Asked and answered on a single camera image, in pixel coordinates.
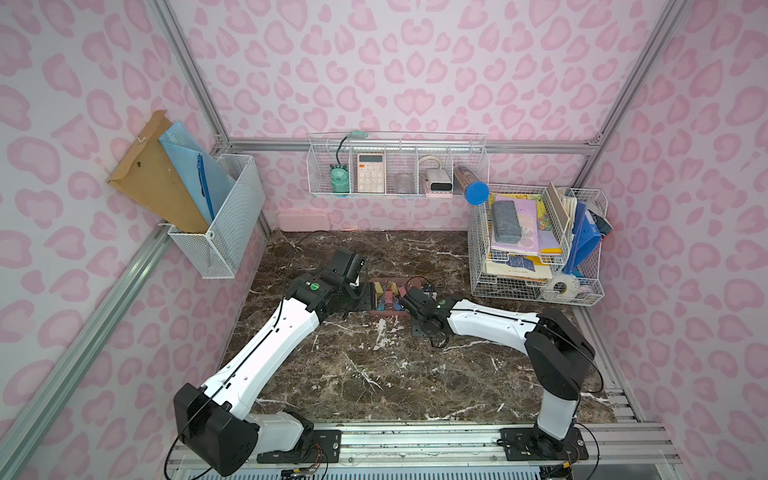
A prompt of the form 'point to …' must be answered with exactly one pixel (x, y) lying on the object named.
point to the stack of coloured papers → (536, 234)
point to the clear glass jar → (404, 184)
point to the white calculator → (370, 173)
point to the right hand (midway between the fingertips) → (420, 326)
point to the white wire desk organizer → (561, 204)
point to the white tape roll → (571, 291)
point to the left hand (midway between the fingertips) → (365, 291)
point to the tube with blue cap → (476, 192)
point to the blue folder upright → (585, 237)
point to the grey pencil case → (507, 226)
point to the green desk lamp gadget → (340, 172)
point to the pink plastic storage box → (377, 304)
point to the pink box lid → (303, 221)
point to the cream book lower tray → (520, 267)
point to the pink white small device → (438, 183)
